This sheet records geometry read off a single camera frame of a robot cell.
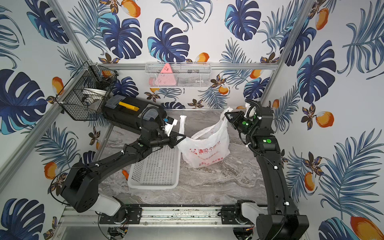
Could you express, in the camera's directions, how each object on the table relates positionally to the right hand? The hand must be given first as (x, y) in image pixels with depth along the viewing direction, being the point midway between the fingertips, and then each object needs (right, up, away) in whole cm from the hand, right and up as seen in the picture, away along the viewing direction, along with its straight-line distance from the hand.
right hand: (225, 112), depth 69 cm
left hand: (-19, -11, +8) cm, 23 cm away
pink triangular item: (-31, +23, +21) cm, 44 cm away
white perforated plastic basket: (-34, -33, +19) cm, 51 cm away
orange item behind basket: (-53, -34, +16) cm, 65 cm away
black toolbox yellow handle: (-54, +2, +27) cm, 61 cm away
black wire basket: (-76, +10, +14) cm, 78 cm away
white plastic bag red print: (-7, -17, +7) cm, 20 cm away
